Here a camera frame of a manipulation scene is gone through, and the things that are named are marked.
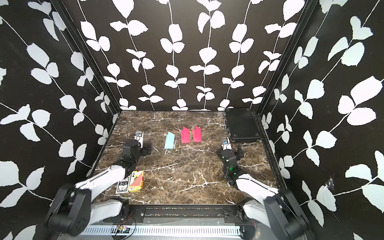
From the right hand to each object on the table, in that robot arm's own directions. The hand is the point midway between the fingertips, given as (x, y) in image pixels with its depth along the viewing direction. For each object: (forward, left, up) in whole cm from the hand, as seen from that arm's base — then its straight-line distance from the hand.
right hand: (230, 143), depth 87 cm
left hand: (+2, +54, +1) cm, 54 cm away
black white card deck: (-22, +61, -10) cm, 66 cm away
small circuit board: (-42, +56, -12) cm, 71 cm away
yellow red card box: (-19, +55, -11) cm, 59 cm away
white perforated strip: (-42, +24, -12) cm, 50 cm away
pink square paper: (+13, +29, -10) cm, 33 cm away
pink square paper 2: (+14, +20, -10) cm, 27 cm away
